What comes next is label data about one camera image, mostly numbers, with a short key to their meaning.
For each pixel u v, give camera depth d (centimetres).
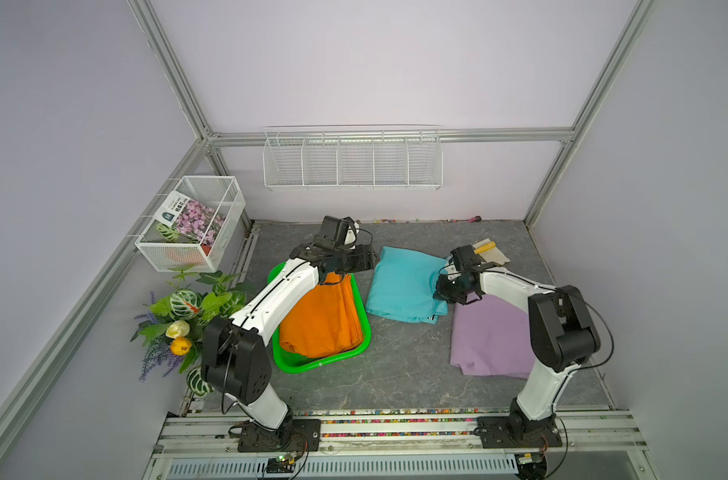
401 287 102
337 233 66
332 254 64
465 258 79
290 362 78
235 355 43
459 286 83
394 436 75
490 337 88
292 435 72
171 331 55
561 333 50
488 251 111
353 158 100
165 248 73
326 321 89
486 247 112
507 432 73
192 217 75
